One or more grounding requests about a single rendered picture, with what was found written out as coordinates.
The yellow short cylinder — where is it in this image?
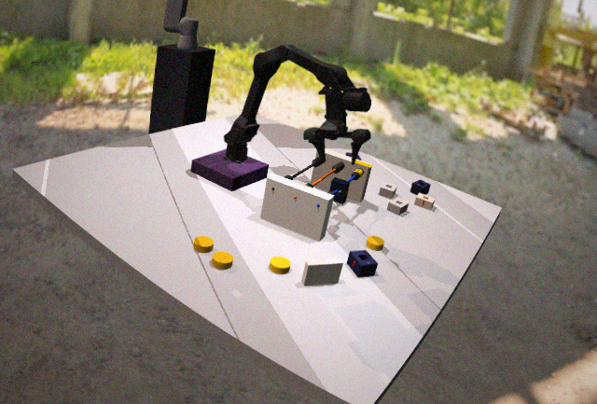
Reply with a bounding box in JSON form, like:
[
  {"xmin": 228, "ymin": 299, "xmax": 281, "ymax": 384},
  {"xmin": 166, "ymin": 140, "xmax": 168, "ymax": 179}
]
[
  {"xmin": 193, "ymin": 236, "xmax": 214, "ymax": 253},
  {"xmin": 366, "ymin": 236, "xmax": 384, "ymax": 251},
  {"xmin": 270, "ymin": 257, "xmax": 291, "ymax": 274},
  {"xmin": 212, "ymin": 252, "xmax": 233, "ymax": 270}
]

